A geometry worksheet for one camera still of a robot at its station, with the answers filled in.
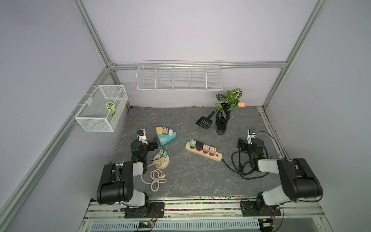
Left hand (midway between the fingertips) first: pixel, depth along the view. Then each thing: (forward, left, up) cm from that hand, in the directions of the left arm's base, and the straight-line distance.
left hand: (150, 137), depth 92 cm
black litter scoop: (+17, -39, -10) cm, 44 cm away
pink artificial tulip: (+7, -57, +19) cm, 60 cm away
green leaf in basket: (+9, +18, +21) cm, 29 cm away
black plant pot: (+4, -46, +10) cm, 48 cm away
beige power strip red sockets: (-13, -43, -7) cm, 45 cm away
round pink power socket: (-16, -7, -3) cm, 18 cm away
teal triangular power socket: (+1, -8, -5) cm, 10 cm away
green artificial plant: (+16, -54, +14) cm, 58 cm away
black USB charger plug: (-6, -32, -3) cm, 32 cm away
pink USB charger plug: (-9, -35, -2) cm, 36 cm away
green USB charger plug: (-5, -27, -2) cm, 28 cm away
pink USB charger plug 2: (-11, -39, -3) cm, 41 cm away
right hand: (-3, -63, -3) cm, 63 cm away
